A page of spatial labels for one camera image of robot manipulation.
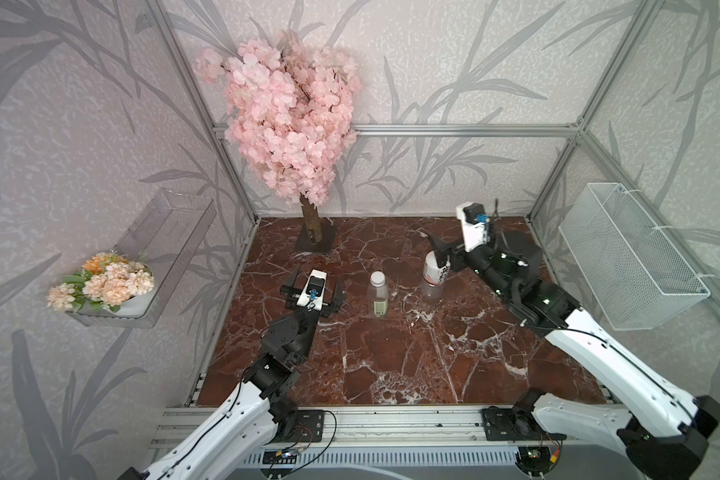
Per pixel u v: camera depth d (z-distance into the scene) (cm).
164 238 75
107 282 49
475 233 54
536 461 74
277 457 70
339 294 66
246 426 50
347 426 75
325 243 112
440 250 57
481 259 56
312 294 57
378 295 91
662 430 39
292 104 66
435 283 89
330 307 64
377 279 79
